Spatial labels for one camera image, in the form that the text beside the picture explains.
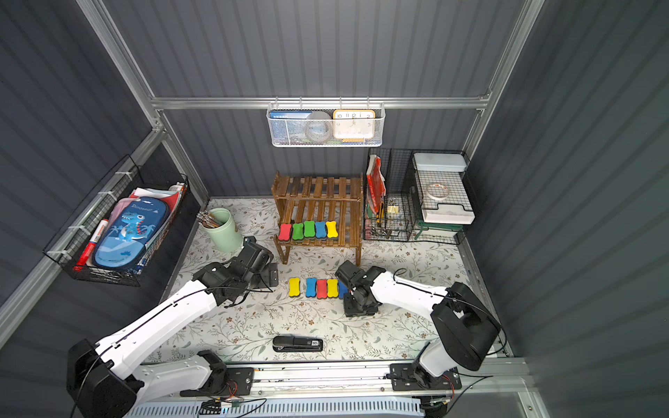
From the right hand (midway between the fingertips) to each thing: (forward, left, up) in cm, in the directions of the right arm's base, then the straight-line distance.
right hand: (356, 309), depth 85 cm
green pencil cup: (+24, +48, +7) cm, 54 cm away
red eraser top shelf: (+8, +12, -1) cm, 14 cm away
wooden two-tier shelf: (+34, +14, +10) cm, 38 cm away
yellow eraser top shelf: (+9, +22, -1) cm, 23 cm away
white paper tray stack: (+36, -33, +17) cm, 52 cm away
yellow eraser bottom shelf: (+22, +8, +13) cm, 27 cm away
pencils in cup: (+26, +53, +15) cm, 61 cm away
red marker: (+2, +68, +30) cm, 75 cm away
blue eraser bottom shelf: (+23, +12, +14) cm, 29 cm away
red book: (+56, -10, +6) cm, 57 cm away
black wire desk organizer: (+42, -25, +11) cm, 50 cm away
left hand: (+6, +29, +13) cm, 33 cm away
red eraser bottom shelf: (+22, +25, +13) cm, 36 cm away
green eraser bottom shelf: (+20, +20, +14) cm, 32 cm away
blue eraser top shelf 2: (+8, +4, -1) cm, 9 cm away
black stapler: (-11, +20, +3) cm, 23 cm away
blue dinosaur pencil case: (+4, +58, +32) cm, 66 cm away
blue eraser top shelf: (+9, +16, -2) cm, 18 cm away
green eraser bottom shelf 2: (+23, +16, +14) cm, 31 cm away
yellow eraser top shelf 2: (+8, +8, -2) cm, 12 cm away
